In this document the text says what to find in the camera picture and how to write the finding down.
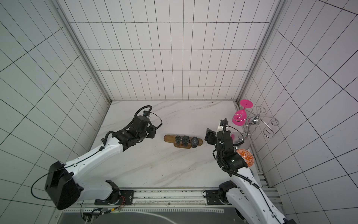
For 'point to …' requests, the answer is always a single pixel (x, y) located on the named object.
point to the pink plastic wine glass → (239, 117)
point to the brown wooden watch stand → (171, 139)
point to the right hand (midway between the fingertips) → (213, 127)
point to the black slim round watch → (178, 139)
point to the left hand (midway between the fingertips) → (151, 130)
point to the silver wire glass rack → (250, 129)
